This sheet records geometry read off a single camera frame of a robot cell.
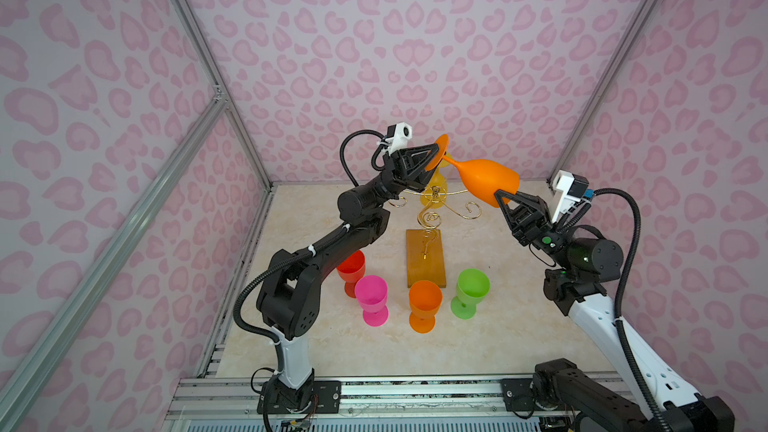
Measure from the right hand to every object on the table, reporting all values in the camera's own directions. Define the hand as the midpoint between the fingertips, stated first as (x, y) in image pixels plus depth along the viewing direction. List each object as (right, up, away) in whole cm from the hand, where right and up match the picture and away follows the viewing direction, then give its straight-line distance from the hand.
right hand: (497, 198), depth 55 cm
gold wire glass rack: (-9, -4, +27) cm, 29 cm away
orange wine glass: (-11, -25, +20) cm, 33 cm away
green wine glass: (+2, -24, +27) cm, 36 cm away
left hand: (-11, +7, -3) cm, 14 cm away
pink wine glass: (-25, -24, +25) cm, 43 cm away
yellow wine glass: (-9, +2, +20) cm, 21 cm away
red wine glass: (-30, -19, +24) cm, 43 cm away
